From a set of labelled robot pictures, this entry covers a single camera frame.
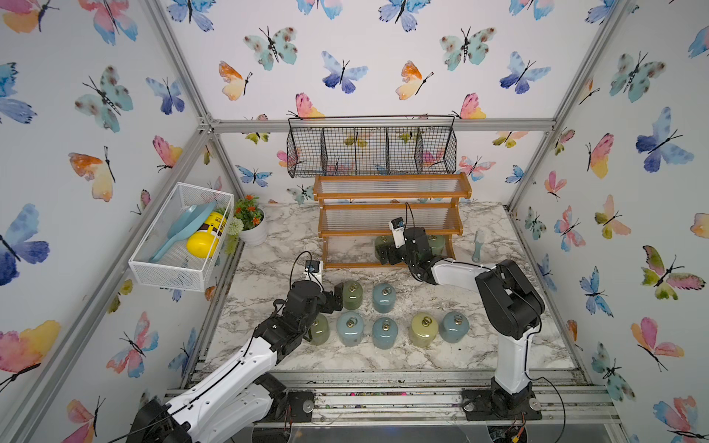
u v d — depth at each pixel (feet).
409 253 2.57
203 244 2.28
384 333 2.59
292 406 2.39
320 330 2.65
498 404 2.16
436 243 3.23
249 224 3.32
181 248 2.27
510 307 1.71
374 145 3.22
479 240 3.63
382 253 2.90
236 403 1.85
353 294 2.86
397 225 2.81
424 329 2.61
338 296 2.38
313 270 2.24
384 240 3.18
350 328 2.60
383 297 2.84
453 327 2.65
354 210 3.88
